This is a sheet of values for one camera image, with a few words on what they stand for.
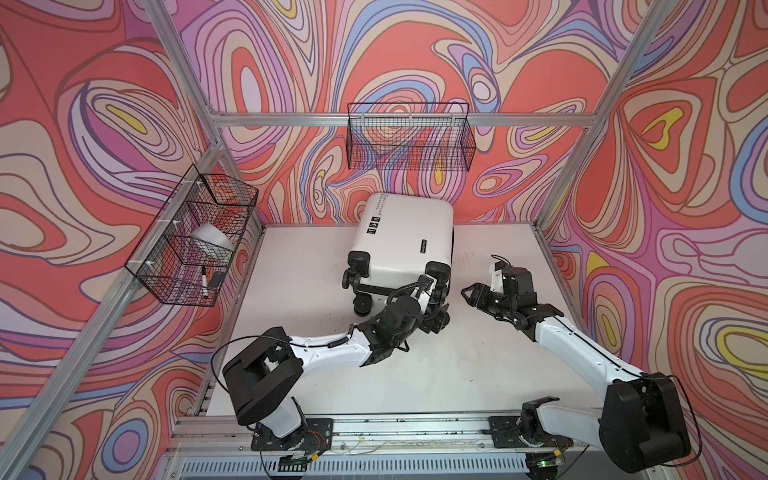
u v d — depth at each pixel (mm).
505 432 728
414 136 956
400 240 890
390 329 616
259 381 435
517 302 651
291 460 704
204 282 728
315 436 723
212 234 732
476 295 764
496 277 783
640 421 405
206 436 750
